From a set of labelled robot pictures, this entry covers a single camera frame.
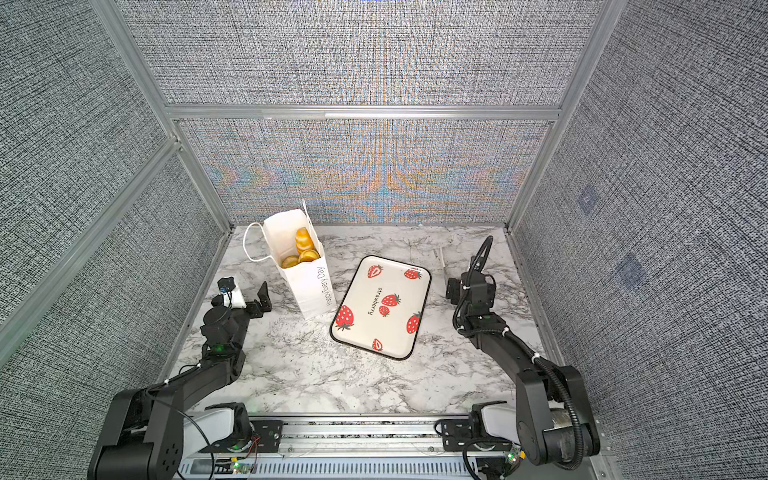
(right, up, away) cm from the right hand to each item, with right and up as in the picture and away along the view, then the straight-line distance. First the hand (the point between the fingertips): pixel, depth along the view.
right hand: (470, 279), depth 89 cm
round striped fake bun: (-49, +7, -1) cm, 50 cm away
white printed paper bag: (-54, +10, +6) cm, 55 cm away
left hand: (-64, -1, -4) cm, 64 cm away
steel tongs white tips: (-5, +8, +17) cm, 20 cm away
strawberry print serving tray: (-26, -10, +7) cm, 29 cm away
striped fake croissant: (-50, +12, +2) cm, 52 cm away
